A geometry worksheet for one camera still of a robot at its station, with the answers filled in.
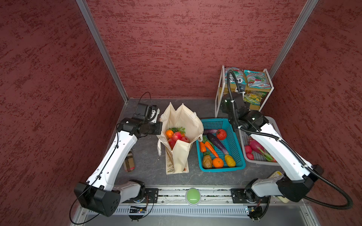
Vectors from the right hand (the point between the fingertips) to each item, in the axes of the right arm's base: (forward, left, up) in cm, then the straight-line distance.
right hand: (235, 104), depth 72 cm
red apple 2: (-7, +31, -19) cm, 37 cm away
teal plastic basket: (-10, +4, -33) cm, 34 cm away
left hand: (-8, +41, -11) cm, 43 cm away
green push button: (-37, +23, -30) cm, 53 cm away
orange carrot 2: (-9, +15, -31) cm, 35 cm away
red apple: (-7, +26, -23) cm, 36 cm away
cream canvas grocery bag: (-19, +31, -22) cm, 43 cm away
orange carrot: (-6, +12, -32) cm, 34 cm away
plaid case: (-18, +61, -31) cm, 71 cm away
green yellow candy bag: (+21, -23, -15) cm, 35 cm away
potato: (-19, +14, -29) cm, 38 cm away
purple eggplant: (-7, +5, -31) cm, 32 cm away
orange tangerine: (-20, +8, -29) cm, 36 cm away
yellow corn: (-20, 0, -29) cm, 35 cm away
